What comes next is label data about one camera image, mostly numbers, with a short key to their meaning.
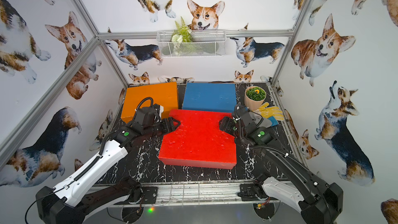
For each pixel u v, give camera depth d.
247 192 0.73
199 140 0.69
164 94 1.01
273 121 0.98
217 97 0.98
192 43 0.89
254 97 0.99
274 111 1.04
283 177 0.79
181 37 0.82
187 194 0.75
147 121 0.57
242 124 0.55
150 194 0.73
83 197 0.42
